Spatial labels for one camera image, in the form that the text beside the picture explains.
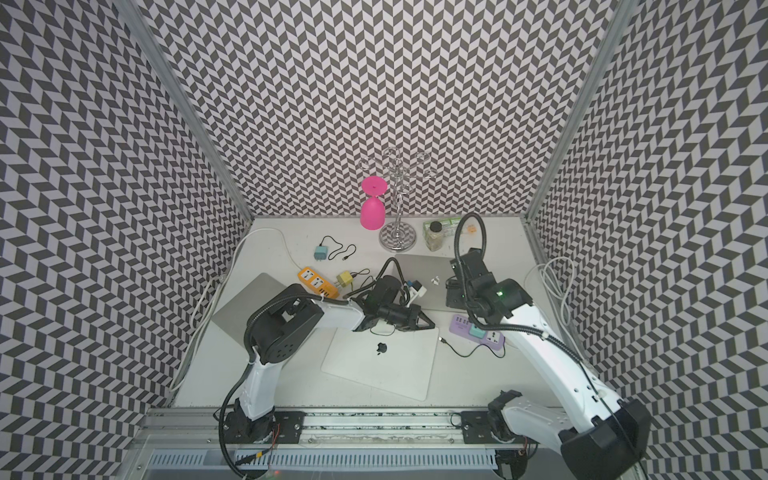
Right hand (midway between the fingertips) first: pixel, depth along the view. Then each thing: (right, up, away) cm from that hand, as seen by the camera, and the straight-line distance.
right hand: (464, 298), depth 77 cm
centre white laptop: (-17, -19, +6) cm, 26 cm away
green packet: (+2, +20, +31) cm, 37 cm away
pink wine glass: (-25, +25, +12) cm, 37 cm away
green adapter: (+6, -11, +9) cm, 16 cm away
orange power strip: (-44, +1, +21) cm, 48 cm away
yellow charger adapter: (-35, +3, +23) cm, 42 cm away
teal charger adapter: (-45, +11, +30) cm, 55 cm away
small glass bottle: (-5, +17, +27) cm, 32 cm away
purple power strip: (+2, -10, +12) cm, 16 cm away
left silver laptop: (-69, -8, +17) cm, 71 cm away
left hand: (-7, -11, +8) cm, 15 cm away
